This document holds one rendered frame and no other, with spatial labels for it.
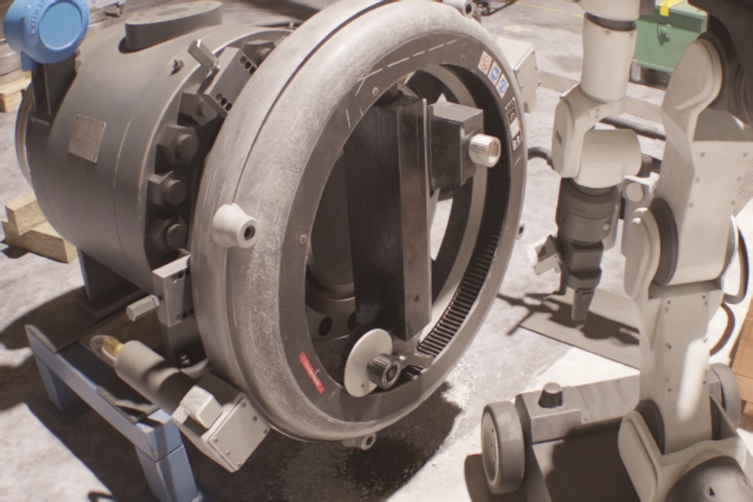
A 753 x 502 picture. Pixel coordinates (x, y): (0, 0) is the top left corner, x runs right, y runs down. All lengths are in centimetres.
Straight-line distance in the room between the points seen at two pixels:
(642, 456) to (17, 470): 138
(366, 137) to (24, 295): 164
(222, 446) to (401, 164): 47
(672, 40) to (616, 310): 250
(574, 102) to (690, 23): 340
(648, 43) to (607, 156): 344
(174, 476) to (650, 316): 95
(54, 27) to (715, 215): 126
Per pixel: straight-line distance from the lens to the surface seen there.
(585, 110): 96
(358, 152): 112
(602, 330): 207
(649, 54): 444
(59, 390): 187
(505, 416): 147
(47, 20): 149
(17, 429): 192
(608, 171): 102
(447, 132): 110
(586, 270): 110
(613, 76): 94
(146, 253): 130
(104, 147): 136
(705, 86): 98
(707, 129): 110
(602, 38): 92
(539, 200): 277
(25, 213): 269
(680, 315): 126
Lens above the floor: 116
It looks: 28 degrees down
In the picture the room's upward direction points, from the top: 1 degrees counter-clockwise
